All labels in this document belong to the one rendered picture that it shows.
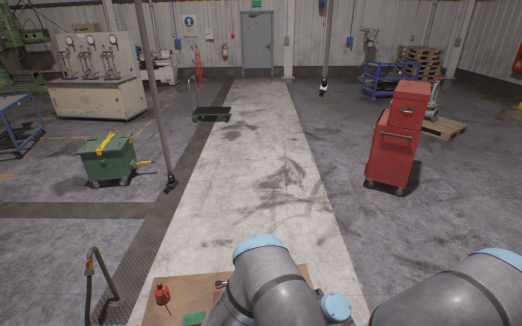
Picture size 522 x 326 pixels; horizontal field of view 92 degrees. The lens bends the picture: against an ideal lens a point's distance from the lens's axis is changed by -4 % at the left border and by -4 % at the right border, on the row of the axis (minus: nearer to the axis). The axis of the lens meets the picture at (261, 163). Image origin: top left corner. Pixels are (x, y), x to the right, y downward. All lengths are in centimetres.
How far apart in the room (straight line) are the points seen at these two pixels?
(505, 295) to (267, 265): 35
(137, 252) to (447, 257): 284
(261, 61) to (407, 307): 1008
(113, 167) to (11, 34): 829
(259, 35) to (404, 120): 779
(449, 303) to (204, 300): 145
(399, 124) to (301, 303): 282
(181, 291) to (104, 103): 517
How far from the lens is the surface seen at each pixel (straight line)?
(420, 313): 46
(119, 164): 372
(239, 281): 57
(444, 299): 46
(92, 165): 383
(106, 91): 634
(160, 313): 176
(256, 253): 55
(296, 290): 50
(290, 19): 999
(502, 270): 53
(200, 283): 182
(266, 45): 1029
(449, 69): 1217
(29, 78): 1157
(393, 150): 329
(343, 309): 99
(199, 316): 166
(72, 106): 706
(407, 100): 311
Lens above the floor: 189
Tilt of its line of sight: 28 degrees down
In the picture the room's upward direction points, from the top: 1 degrees counter-clockwise
